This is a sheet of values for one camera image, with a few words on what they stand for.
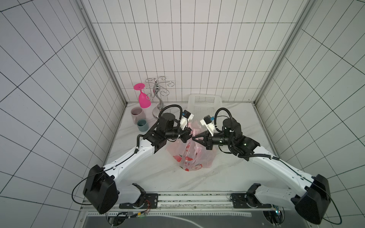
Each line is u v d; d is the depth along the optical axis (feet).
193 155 2.27
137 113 3.42
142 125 3.25
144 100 3.34
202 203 2.39
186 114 2.10
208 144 1.96
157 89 3.04
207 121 2.00
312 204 1.22
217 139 1.98
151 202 2.38
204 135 2.07
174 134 2.06
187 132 2.06
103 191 1.27
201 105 3.73
